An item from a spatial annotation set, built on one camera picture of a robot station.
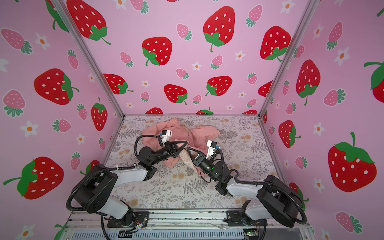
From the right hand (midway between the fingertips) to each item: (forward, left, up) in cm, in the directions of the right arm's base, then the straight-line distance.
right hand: (185, 150), depth 69 cm
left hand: (+3, 0, +1) cm, 3 cm away
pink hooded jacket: (+6, +8, -1) cm, 10 cm away
